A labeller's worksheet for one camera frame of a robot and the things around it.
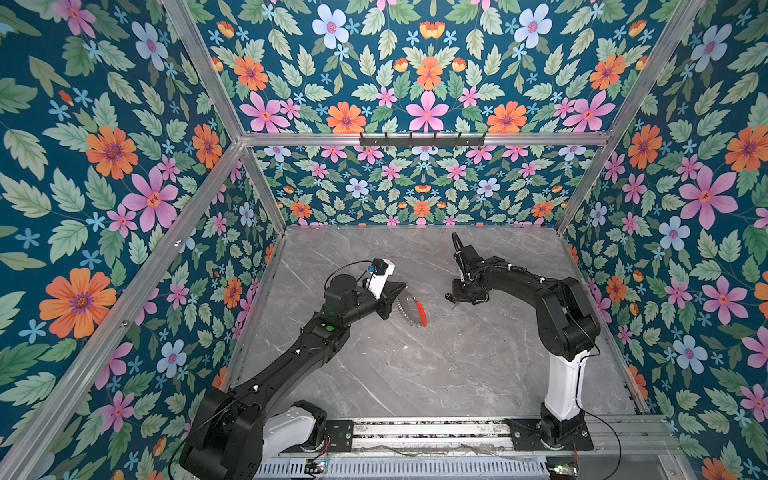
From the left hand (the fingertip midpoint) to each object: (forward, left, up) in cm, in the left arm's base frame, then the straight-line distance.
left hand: (407, 279), depth 74 cm
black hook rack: (+45, -8, +11) cm, 47 cm away
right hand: (+9, -18, -24) cm, 31 cm away
